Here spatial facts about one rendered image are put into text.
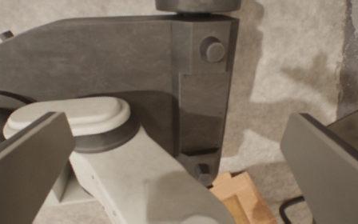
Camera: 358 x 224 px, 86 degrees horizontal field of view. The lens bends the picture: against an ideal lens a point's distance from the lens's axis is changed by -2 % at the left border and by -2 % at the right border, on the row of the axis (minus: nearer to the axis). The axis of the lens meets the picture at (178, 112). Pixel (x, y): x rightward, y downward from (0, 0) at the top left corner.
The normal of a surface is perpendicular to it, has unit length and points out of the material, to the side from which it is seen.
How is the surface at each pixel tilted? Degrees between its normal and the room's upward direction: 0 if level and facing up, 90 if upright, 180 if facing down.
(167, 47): 0
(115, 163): 90
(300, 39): 0
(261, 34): 0
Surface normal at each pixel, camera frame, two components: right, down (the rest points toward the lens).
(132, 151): -0.01, -0.86
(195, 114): 0.18, 0.51
